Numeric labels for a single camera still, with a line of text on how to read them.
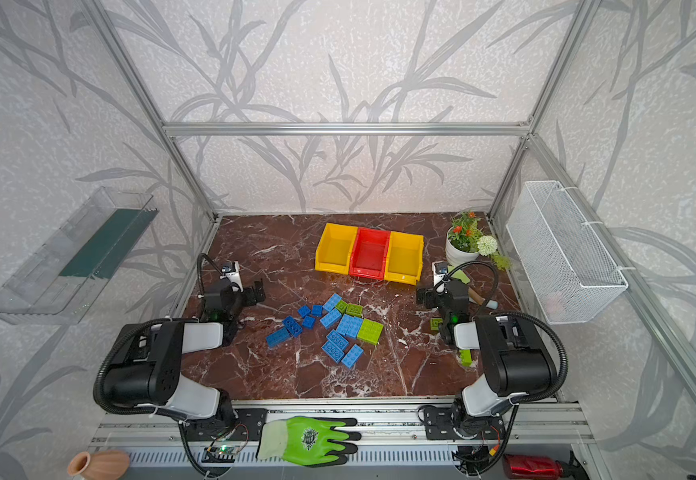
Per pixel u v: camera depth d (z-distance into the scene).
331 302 0.94
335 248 1.09
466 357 0.83
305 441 0.71
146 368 0.46
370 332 0.89
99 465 0.59
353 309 0.93
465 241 0.97
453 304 0.71
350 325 0.89
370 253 1.04
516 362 0.45
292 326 0.89
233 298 0.78
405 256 1.06
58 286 0.63
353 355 0.84
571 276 0.61
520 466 0.66
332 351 0.84
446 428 0.73
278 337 0.87
